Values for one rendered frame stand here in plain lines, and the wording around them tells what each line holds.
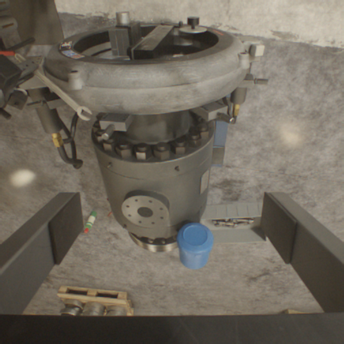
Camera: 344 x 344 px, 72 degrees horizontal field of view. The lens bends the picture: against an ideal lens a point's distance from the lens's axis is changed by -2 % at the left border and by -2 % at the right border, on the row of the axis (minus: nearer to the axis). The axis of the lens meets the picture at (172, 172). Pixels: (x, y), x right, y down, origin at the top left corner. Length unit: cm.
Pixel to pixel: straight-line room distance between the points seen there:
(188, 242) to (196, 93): 65
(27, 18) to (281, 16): 149
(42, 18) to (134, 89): 125
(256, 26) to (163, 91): 105
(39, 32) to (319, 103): 186
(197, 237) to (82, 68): 80
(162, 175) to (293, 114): 119
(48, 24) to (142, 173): 120
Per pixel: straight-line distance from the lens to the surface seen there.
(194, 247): 110
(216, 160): 170
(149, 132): 100
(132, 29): 84
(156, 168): 95
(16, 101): 65
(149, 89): 69
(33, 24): 191
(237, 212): 234
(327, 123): 203
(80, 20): 177
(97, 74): 74
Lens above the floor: 160
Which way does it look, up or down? 49 degrees down
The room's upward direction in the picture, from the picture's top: 171 degrees counter-clockwise
